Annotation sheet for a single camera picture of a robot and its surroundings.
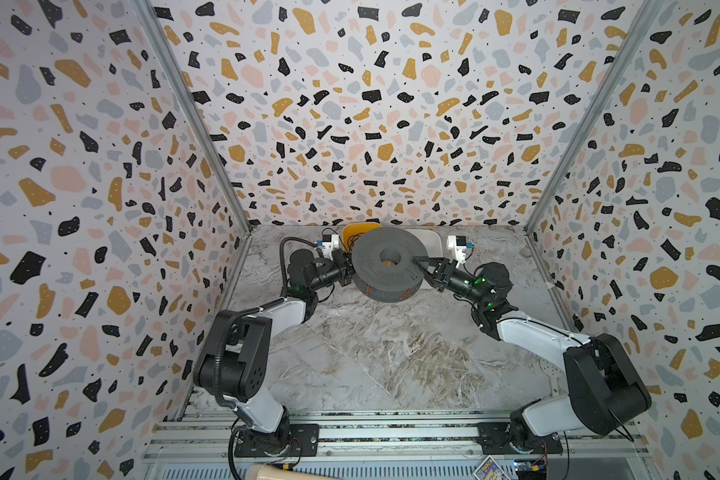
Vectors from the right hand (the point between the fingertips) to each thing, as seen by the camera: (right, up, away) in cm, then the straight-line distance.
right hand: (411, 261), depth 72 cm
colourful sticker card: (+18, -48, -3) cm, 52 cm away
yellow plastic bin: (-19, +11, +45) cm, 50 cm away
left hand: (-10, +1, +7) cm, 12 cm away
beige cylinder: (-33, -48, -3) cm, 59 cm away
